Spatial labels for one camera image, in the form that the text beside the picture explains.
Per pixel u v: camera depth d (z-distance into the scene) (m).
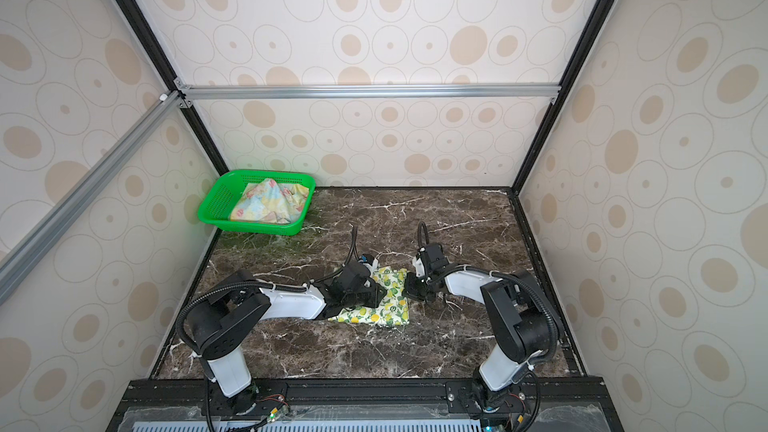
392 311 0.87
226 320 0.47
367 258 0.83
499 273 0.54
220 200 1.09
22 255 0.52
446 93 1.52
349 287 0.71
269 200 1.07
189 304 0.96
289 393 0.75
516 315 0.47
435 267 0.74
